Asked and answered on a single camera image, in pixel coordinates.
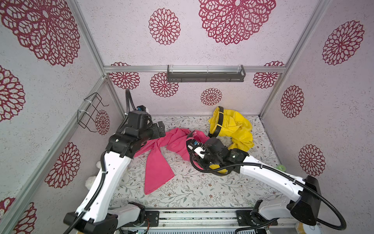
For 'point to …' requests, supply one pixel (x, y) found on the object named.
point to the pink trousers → (159, 171)
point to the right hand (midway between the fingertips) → (194, 155)
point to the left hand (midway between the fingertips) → (156, 129)
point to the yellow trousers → (235, 127)
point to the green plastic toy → (281, 167)
